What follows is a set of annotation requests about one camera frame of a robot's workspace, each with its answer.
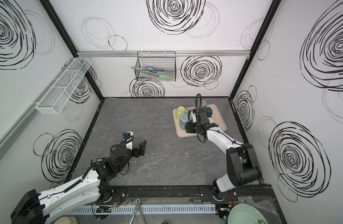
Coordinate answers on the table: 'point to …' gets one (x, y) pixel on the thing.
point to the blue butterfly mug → (184, 118)
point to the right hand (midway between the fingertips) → (189, 127)
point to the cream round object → (66, 220)
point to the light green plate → (245, 213)
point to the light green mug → (180, 110)
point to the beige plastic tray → (216, 114)
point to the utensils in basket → (160, 74)
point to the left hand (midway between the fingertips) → (139, 140)
